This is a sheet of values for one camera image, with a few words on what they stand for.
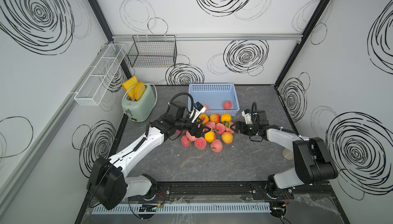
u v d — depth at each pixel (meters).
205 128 0.67
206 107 1.04
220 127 0.91
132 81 0.95
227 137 0.87
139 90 0.91
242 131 0.81
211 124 0.92
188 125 0.66
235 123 0.85
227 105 1.03
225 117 0.96
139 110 0.91
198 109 0.67
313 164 0.44
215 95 1.15
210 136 0.88
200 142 0.84
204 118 0.94
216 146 0.83
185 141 0.87
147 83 0.99
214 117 0.96
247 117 0.85
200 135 0.67
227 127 0.91
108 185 0.39
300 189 0.74
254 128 0.73
